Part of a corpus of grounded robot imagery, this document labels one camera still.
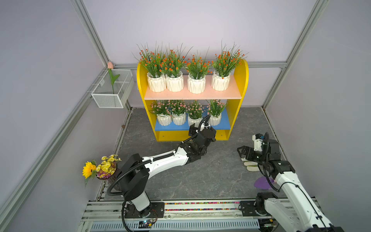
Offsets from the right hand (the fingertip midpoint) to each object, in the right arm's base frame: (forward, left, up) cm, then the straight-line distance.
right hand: (243, 149), depth 82 cm
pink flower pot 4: (+20, +16, +13) cm, 29 cm away
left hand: (+9, +23, +10) cm, 26 cm away
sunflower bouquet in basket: (-15, +68, +12) cm, 71 cm away
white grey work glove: (-5, -7, -12) cm, 15 cm away
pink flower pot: (+19, +47, +15) cm, 53 cm away
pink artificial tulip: (+40, +80, +21) cm, 91 cm away
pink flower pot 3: (+17, +28, +16) cm, 36 cm away
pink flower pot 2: (+20, +38, +8) cm, 44 cm away
